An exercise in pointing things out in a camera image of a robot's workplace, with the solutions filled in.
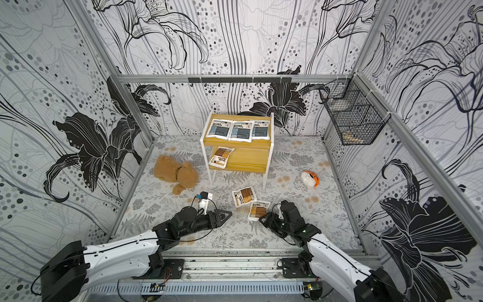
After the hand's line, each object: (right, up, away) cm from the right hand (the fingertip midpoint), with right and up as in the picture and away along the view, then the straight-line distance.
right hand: (265, 221), depth 84 cm
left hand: (-15, +3, -8) cm, 17 cm away
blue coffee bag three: (-3, +40, -8) cm, 41 cm away
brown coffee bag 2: (-3, +4, +4) cm, 6 cm away
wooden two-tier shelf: (-8, +29, +7) cm, 31 cm away
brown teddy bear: (-47, +23, +9) cm, 53 cm away
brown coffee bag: (-21, +29, +2) cm, 35 cm away
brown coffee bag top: (-10, +10, +7) cm, 15 cm away
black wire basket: (+45, +50, +4) cm, 67 cm away
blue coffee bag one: (-19, +41, -7) cm, 46 cm away
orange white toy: (+24, +18, +9) cm, 31 cm away
